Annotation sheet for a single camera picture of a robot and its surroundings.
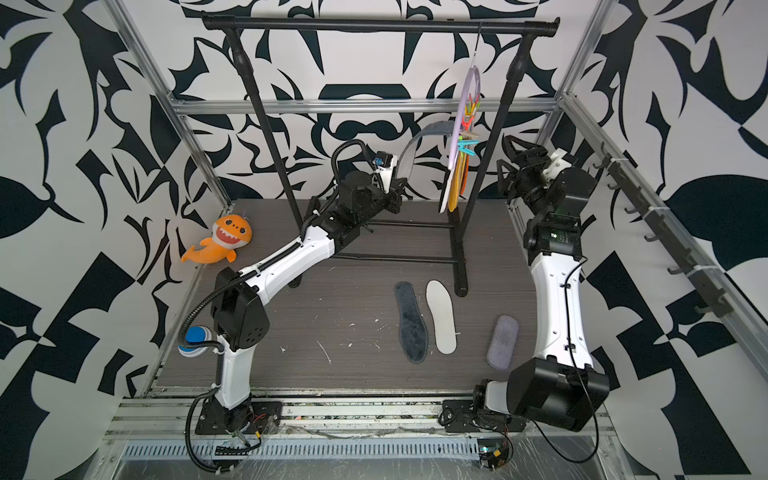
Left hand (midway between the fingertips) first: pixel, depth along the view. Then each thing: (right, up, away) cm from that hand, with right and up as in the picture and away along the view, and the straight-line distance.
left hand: (400, 171), depth 78 cm
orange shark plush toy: (-56, -16, +22) cm, 62 cm away
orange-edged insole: (+13, -38, +16) cm, 43 cm away
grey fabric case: (+28, -46, +5) cm, 54 cm away
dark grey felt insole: (+4, -44, +11) cm, 46 cm away
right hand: (+19, +3, -16) cm, 25 cm away
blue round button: (-57, -44, +7) cm, 73 cm away
